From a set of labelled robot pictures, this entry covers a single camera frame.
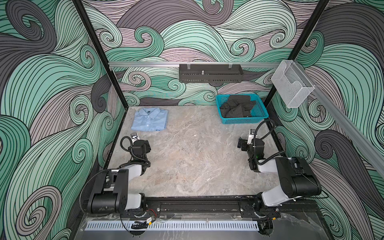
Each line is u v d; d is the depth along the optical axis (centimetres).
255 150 70
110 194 43
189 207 75
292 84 78
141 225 72
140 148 70
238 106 109
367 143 53
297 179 45
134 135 78
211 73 95
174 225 70
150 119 107
